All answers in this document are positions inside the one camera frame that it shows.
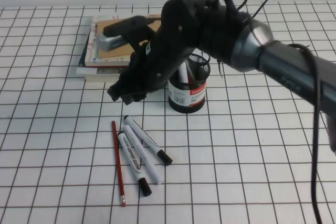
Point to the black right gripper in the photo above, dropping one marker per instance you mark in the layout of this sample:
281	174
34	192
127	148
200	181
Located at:
185	26

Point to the white marker black cap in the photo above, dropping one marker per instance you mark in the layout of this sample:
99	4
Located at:
191	78
182	72
162	155

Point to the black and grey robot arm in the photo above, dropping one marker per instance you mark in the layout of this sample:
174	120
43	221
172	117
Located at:
232	38

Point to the black mesh pen holder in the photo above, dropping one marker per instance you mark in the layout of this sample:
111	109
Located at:
189	97

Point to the white pen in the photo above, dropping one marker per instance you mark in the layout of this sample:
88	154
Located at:
141	151

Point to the stack of books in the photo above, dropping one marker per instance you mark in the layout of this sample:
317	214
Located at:
95	69

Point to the brown classic note notebook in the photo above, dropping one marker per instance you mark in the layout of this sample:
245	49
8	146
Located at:
137	30

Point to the white marker red label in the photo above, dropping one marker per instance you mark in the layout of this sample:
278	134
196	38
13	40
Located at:
135	167

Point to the red pencil with eraser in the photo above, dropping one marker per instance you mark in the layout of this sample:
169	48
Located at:
118	164

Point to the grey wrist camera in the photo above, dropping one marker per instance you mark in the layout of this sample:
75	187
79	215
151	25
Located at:
110	43

